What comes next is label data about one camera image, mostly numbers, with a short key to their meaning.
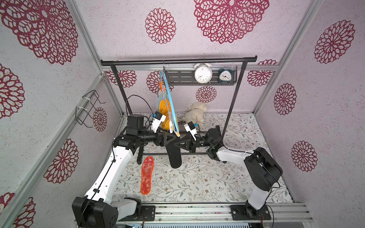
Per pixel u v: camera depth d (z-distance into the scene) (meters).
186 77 0.97
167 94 0.57
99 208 0.37
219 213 0.75
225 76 0.90
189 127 0.66
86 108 0.76
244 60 0.56
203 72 0.88
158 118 0.62
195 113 1.08
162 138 0.61
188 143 0.69
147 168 0.90
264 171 0.49
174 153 0.72
